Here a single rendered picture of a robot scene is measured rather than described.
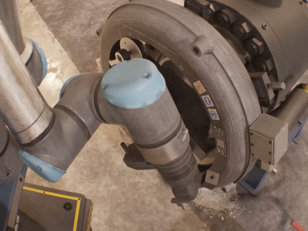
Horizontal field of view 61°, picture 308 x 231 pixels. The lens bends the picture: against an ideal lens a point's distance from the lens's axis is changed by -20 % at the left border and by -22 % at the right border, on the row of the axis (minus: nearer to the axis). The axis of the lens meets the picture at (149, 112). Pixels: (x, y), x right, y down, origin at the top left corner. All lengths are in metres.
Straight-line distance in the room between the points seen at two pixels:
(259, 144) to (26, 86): 0.61
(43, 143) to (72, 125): 0.07
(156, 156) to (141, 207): 1.02
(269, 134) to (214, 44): 0.27
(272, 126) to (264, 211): 0.86
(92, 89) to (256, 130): 0.45
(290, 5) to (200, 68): 0.72
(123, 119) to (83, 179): 1.18
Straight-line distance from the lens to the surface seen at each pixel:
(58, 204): 1.26
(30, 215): 1.29
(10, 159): 0.83
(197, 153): 1.00
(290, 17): 1.29
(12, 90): 0.44
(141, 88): 0.46
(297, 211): 1.69
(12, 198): 0.85
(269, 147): 0.80
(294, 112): 0.91
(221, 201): 1.57
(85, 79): 0.56
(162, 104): 0.48
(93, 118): 0.54
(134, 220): 1.52
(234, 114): 0.80
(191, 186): 0.63
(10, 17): 0.65
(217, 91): 0.78
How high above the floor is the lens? 1.43
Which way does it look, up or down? 51 degrees down
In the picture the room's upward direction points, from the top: 3 degrees counter-clockwise
